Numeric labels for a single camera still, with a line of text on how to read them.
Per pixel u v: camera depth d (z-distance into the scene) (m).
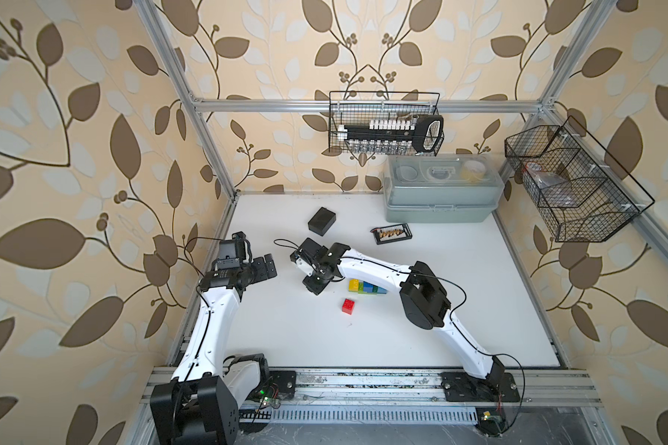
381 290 0.62
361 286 0.88
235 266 0.62
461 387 0.73
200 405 0.39
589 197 0.71
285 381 0.75
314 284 0.83
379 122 0.81
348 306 0.86
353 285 0.89
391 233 1.05
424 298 0.57
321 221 1.07
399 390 0.74
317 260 0.72
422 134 0.84
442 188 1.06
